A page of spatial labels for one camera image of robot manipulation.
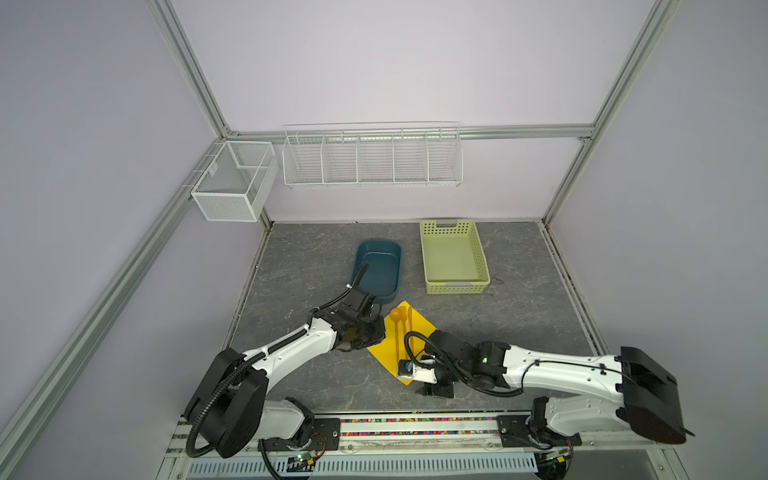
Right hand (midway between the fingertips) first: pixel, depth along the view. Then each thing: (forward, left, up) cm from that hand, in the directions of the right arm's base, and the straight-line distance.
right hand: (418, 378), depth 77 cm
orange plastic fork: (+21, +4, -6) cm, 22 cm away
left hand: (+10, +9, 0) cm, 13 cm away
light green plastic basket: (+43, -15, -5) cm, 46 cm away
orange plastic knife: (+21, +1, -6) cm, 22 cm away
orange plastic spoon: (+21, +6, -5) cm, 22 cm away
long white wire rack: (+63, +13, +26) cm, 69 cm away
